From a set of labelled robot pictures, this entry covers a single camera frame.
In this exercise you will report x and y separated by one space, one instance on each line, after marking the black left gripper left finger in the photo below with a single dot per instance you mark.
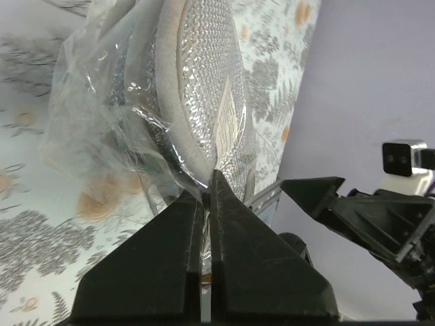
153 277

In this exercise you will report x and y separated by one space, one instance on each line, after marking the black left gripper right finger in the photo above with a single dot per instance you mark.
256 276

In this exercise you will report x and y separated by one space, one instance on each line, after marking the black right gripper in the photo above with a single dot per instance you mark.
396 229

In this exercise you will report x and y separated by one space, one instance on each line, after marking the silver steel wool pack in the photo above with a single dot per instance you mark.
155 88

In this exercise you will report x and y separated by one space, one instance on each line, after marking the floral patterned table mat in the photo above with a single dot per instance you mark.
51 234

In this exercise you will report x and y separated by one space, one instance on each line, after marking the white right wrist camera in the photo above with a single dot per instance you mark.
409 167

